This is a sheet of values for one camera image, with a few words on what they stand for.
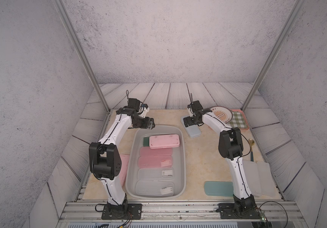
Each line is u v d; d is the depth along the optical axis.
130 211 0.72
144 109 0.82
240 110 1.21
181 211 0.74
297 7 0.70
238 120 1.12
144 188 0.79
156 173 0.85
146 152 0.96
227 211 0.73
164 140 0.96
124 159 0.91
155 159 0.91
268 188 0.79
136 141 0.93
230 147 0.63
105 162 0.49
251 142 0.99
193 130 1.04
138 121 0.76
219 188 0.83
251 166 0.87
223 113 1.17
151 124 0.81
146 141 0.99
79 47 0.84
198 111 0.81
